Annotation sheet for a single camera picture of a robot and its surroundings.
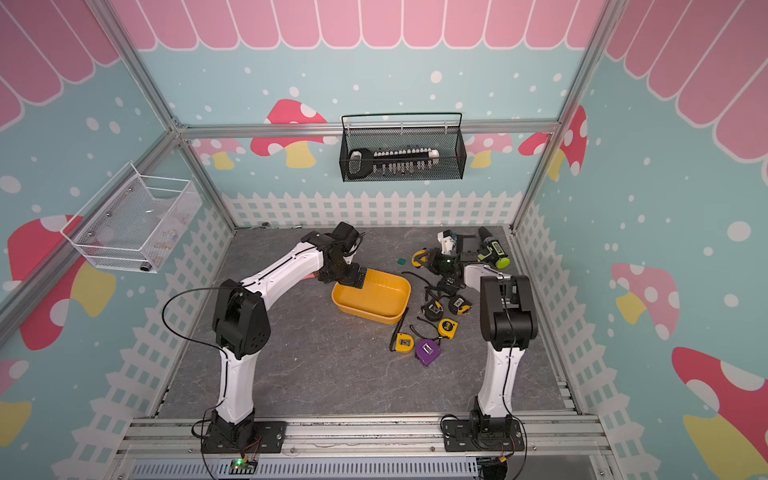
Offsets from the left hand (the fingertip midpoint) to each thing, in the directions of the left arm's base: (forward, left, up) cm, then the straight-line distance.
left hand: (347, 283), depth 93 cm
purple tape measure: (-19, -25, -6) cm, 32 cm away
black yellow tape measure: (-5, -27, -6) cm, 28 cm away
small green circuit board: (-47, +22, -12) cm, 53 cm away
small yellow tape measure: (-16, -18, -7) cm, 25 cm away
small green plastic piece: (+16, -17, -9) cm, 25 cm away
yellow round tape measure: (-11, -31, -7) cm, 34 cm away
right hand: (+11, -22, 0) cm, 25 cm away
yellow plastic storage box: (+1, -11, -11) cm, 15 cm away
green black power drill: (+17, -50, -4) cm, 53 cm away
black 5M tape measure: (+4, -33, -6) cm, 34 cm away
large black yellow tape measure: (-3, -35, -6) cm, 36 cm away
